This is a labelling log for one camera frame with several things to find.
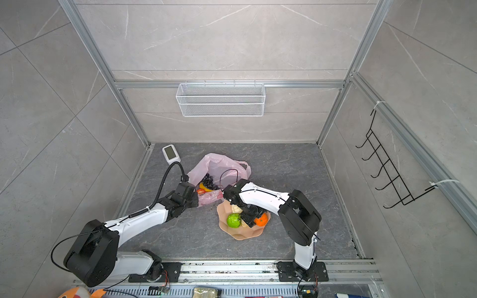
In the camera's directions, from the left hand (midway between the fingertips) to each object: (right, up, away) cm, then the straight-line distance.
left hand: (193, 192), depth 90 cm
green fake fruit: (+20, -11, -10) cm, 25 cm away
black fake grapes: (+6, +4, +8) cm, 11 cm away
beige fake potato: (+21, -7, -6) cm, 23 cm away
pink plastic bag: (+15, +10, +7) cm, 19 cm away
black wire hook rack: (+79, +12, -22) cm, 83 cm away
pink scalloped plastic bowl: (+16, -8, -3) cm, 18 cm away
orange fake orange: (+33, -11, -11) cm, 36 cm away
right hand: (+33, -10, -6) cm, 34 cm away
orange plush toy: (-32, -31, -26) cm, 52 cm away
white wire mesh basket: (+13, +49, +11) cm, 52 cm away
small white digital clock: (-19, +19, +20) cm, 34 cm away
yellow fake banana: (+3, +2, +6) cm, 7 cm away
